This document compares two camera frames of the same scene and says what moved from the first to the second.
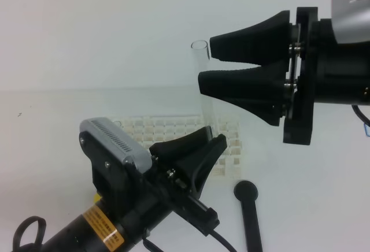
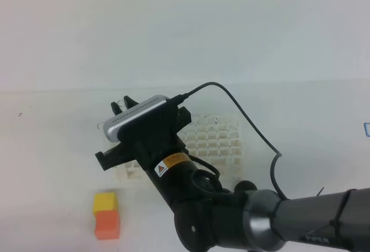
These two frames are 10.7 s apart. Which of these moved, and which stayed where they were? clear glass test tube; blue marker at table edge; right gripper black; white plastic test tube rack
Moved: right gripper black; clear glass test tube
Stayed: blue marker at table edge; white plastic test tube rack
